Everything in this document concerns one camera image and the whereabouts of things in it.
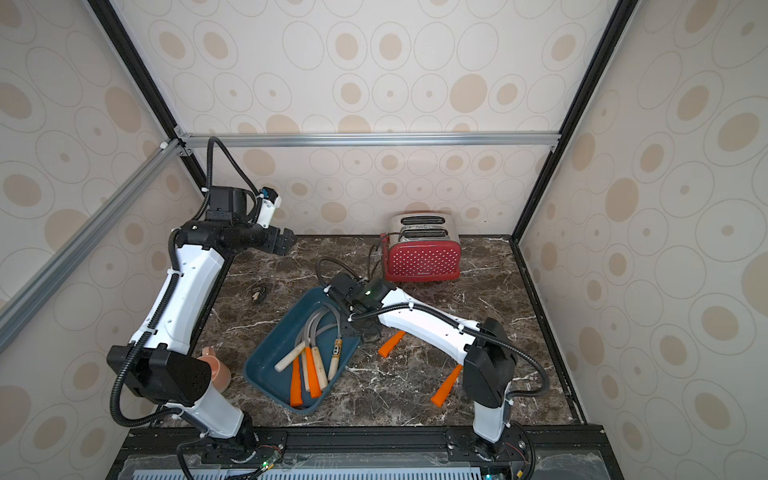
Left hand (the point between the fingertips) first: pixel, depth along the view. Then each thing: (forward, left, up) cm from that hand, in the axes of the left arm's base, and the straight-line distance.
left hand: (286, 228), depth 78 cm
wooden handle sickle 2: (-23, -3, -29) cm, 37 cm away
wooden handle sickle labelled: (-24, -12, -30) cm, 40 cm away
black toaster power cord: (+10, -20, -24) cm, 33 cm away
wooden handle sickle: (-23, 0, -27) cm, 35 cm away
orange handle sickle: (-33, -2, -30) cm, 44 cm away
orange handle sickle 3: (-19, -27, -31) cm, 45 cm away
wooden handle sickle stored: (-14, -4, -29) cm, 33 cm away
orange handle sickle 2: (-32, -7, -28) cm, 43 cm away
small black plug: (-1, +17, -30) cm, 34 cm away
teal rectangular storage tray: (-18, +5, -31) cm, 36 cm away
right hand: (-18, -20, -19) cm, 33 cm away
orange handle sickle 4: (-32, -41, -31) cm, 61 cm away
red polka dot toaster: (+8, -37, -15) cm, 41 cm away
